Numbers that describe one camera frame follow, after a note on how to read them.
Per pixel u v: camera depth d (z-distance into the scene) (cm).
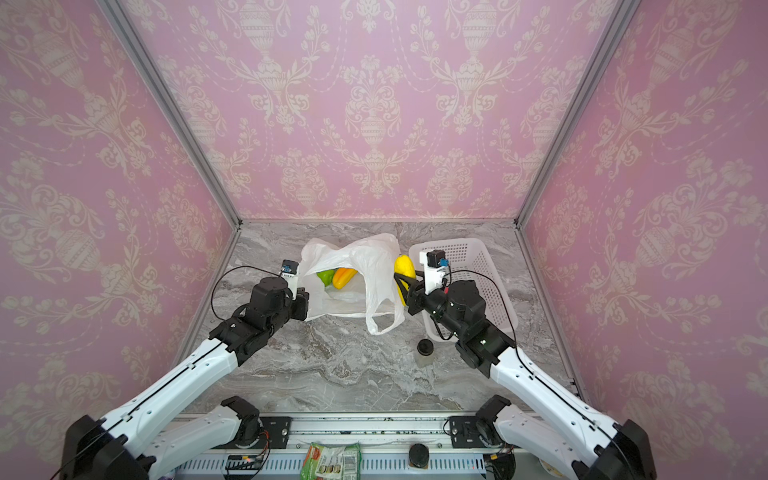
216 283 104
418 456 70
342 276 100
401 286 68
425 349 79
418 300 65
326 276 98
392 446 73
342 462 69
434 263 59
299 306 71
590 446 40
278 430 74
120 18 70
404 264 67
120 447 39
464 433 73
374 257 85
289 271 69
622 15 69
